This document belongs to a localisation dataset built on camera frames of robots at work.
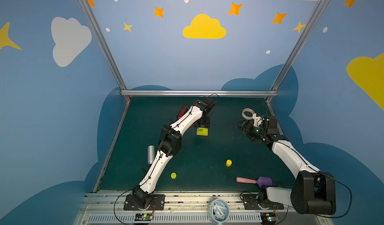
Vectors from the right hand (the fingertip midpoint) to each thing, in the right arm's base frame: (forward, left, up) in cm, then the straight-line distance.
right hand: (240, 125), depth 86 cm
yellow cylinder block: (-18, +6, -14) cm, 23 cm away
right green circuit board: (-43, -11, -17) cm, 48 cm away
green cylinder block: (-26, +37, -14) cm, 48 cm away
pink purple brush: (-26, -11, -15) cm, 32 cm away
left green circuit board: (-46, +49, -15) cm, 69 cm away
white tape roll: (+26, -11, -16) cm, 32 cm away
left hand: (+5, +20, -10) cm, 23 cm away
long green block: (+3, +22, -12) cm, 25 cm away
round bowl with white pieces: (-42, +13, -15) cm, 46 cm away
